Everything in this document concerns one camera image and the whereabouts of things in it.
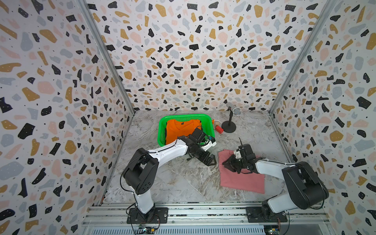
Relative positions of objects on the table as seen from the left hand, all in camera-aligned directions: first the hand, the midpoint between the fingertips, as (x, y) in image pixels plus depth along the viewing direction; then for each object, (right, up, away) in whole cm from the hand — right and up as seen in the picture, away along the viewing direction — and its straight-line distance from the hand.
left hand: (212, 159), depth 84 cm
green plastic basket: (-2, +21, +23) cm, 31 cm away
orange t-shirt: (-25, +17, +20) cm, 36 cm away
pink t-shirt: (+23, -14, +2) cm, 27 cm away
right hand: (+7, -4, +6) cm, 11 cm away
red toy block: (+8, +16, +27) cm, 32 cm away
